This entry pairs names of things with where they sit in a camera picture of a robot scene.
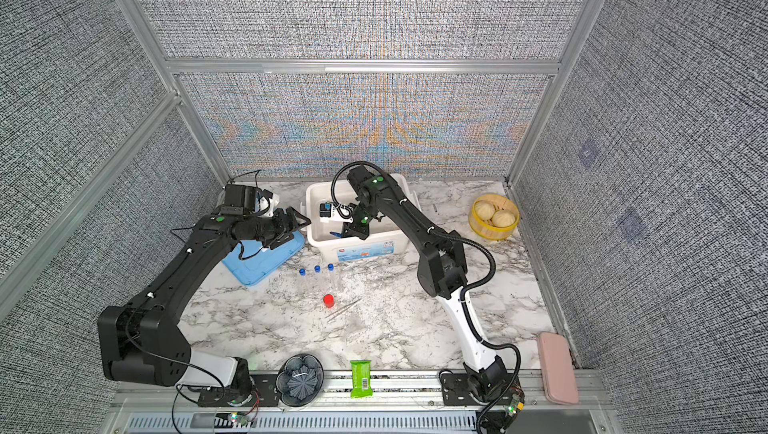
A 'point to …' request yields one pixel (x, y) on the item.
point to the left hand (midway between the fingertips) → (303, 226)
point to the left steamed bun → (485, 211)
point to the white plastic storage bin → (379, 245)
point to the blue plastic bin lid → (252, 263)
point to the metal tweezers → (341, 310)
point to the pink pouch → (559, 378)
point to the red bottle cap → (328, 300)
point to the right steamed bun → (503, 218)
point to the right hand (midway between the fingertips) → (348, 231)
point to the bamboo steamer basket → (486, 229)
